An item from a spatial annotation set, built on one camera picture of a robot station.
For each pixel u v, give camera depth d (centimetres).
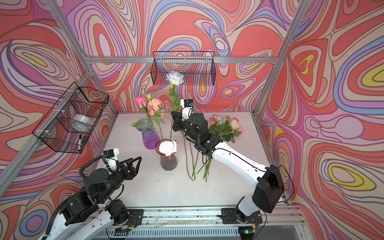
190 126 53
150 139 104
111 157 56
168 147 52
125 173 57
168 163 95
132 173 58
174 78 59
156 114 68
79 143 72
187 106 58
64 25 74
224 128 104
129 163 58
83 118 73
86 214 45
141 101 69
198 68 96
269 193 41
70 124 70
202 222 72
